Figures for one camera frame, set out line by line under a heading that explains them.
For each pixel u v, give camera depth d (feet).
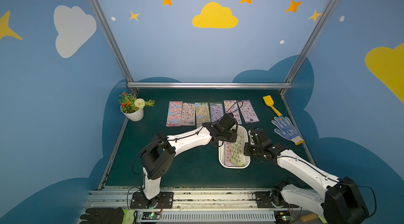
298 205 1.89
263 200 2.42
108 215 2.29
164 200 2.46
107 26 2.78
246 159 2.80
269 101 3.77
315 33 2.90
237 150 2.80
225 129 2.16
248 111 3.64
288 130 3.31
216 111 3.65
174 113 3.53
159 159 1.52
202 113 3.53
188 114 3.53
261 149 2.12
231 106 3.76
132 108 3.14
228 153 2.83
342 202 1.33
